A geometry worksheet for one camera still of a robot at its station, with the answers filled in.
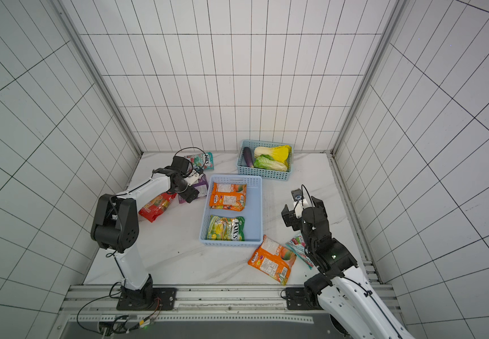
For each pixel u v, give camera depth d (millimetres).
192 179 878
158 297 723
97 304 644
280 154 1065
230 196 967
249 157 1133
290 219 650
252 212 950
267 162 1059
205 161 1126
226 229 877
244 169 1041
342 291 468
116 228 497
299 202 592
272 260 799
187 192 858
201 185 1025
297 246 834
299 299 737
